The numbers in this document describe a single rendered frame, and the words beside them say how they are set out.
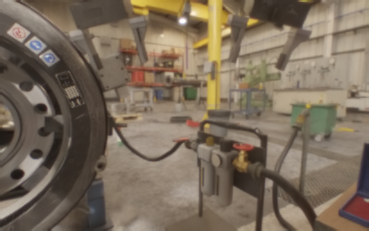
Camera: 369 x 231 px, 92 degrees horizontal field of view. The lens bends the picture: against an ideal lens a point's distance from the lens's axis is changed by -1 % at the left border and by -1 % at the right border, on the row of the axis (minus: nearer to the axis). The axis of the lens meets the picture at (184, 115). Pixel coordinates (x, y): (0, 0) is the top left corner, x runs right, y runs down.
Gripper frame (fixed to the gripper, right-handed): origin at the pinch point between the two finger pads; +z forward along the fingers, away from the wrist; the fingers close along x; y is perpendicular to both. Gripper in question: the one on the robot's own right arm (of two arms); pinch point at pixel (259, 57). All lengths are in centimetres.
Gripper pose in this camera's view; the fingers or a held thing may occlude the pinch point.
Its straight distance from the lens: 51.5
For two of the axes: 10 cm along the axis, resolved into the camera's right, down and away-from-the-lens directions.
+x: 9.8, 1.0, 1.5
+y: 0.8, 5.1, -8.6
